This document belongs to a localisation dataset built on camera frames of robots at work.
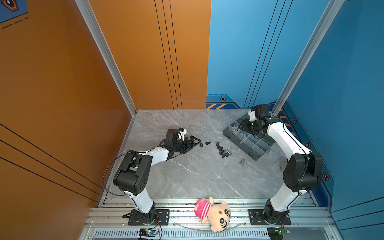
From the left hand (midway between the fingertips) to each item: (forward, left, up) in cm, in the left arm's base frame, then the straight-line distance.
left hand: (197, 143), depth 90 cm
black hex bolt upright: (+4, -13, -8) cm, 16 cm away
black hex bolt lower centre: (-1, -15, -9) cm, 18 cm away
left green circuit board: (-44, +24, -12) cm, 51 cm away
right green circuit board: (-44, -38, -11) cm, 59 cm away
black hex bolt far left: (+4, -2, -9) cm, 10 cm away
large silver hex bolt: (-1, -20, -9) cm, 22 cm away
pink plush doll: (-38, -9, -2) cm, 40 cm away
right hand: (+7, -25, +7) cm, 27 cm away
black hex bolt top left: (+6, -7, -9) cm, 13 cm away
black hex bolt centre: (+1, -15, -9) cm, 18 cm away
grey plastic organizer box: (+3, -36, -6) cm, 36 cm away
